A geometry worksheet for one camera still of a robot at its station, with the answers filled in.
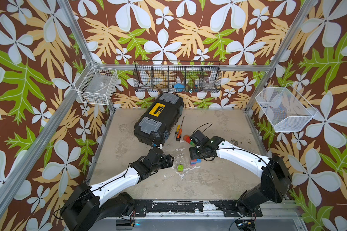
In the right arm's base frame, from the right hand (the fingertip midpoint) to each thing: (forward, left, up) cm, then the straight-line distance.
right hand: (192, 154), depth 85 cm
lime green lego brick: (-6, +7, -6) cm, 11 cm away
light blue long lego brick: (-3, -4, -4) cm, 6 cm away
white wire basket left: (+33, +59, +27) cm, 73 cm away
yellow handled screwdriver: (+24, +8, -7) cm, 26 cm away
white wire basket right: (+18, -54, +19) cm, 60 cm away
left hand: (-2, +13, 0) cm, 13 cm away
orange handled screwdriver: (+19, +7, -6) cm, 21 cm away
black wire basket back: (+49, +8, +22) cm, 54 cm away
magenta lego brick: (-3, -1, -8) cm, 9 cm away
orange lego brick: (-7, +8, -9) cm, 14 cm away
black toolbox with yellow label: (+13, +24, +10) cm, 29 cm away
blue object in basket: (+38, +7, +21) cm, 44 cm away
